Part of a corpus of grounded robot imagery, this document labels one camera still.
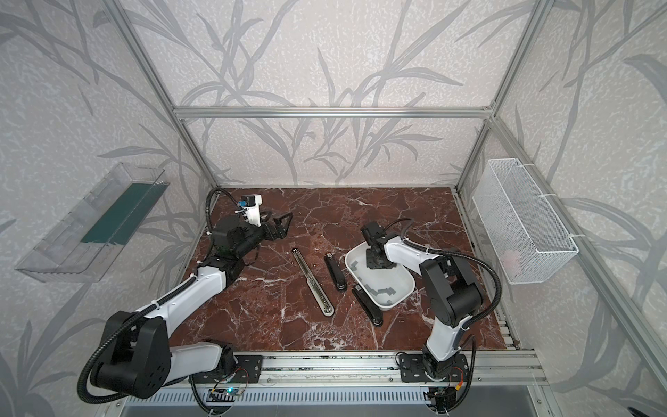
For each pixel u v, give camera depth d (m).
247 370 0.73
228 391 0.71
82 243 0.64
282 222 0.74
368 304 0.82
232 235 0.63
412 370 0.73
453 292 0.48
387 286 0.89
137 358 0.41
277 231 0.74
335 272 0.90
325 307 0.84
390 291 0.89
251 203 0.71
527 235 0.61
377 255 0.69
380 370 0.75
